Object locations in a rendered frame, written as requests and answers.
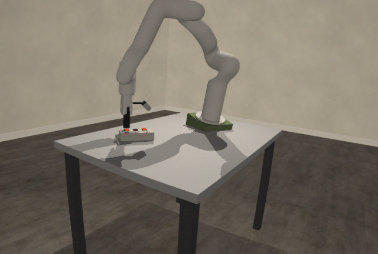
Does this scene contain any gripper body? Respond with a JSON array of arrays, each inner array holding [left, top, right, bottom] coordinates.
[[120, 93, 135, 115]]

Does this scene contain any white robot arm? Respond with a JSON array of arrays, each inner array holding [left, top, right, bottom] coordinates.
[[116, 0, 240, 125]]

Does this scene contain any beige power strip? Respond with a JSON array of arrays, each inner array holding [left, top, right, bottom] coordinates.
[[115, 128, 154, 145]]

